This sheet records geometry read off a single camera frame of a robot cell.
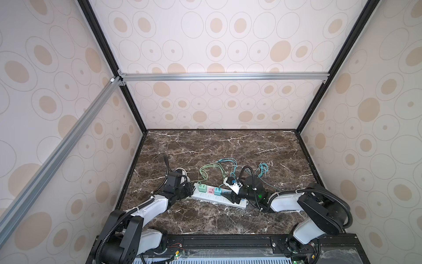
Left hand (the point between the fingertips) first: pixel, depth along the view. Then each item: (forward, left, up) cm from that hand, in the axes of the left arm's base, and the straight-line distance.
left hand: (198, 187), depth 88 cm
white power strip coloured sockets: (-4, -6, -2) cm, 7 cm away
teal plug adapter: (-4, -10, +3) cm, 11 cm away
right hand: (0, -17, +2) cm, 17 cm away
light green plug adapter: (-2, -2, +3) cm, 5 cm away
